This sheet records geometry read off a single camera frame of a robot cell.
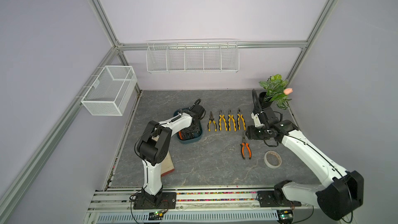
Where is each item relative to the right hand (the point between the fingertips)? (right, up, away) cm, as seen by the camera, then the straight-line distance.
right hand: (249, 132), depth 82 cm
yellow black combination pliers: (-7, +6, +21) cm, 23 cm away
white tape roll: (+10, -18, +2) cm, 21 cm away
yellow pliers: (0, +6, +23) cm, 24 cm away
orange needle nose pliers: (-2, -11, +7) cm, 14 cm away
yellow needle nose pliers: (-20, +5, +21) cm, 29 cm away
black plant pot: (+12, +16, +12) cm, 24 cm away
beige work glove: (-45, -19, +2) cm, 49 cm away
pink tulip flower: (+20, +22, -1) cm, 30 cm away
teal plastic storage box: (-32, -4, +12) cm, 35 cm away
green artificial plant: (+18, +25, +9) cm, 32 cm away
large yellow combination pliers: (-12, +7, +23) cm, 27 cm away
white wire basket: (-76, +20, +1) cm, 79 cm away
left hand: (-32, -1, +14) cm, 35 cm away
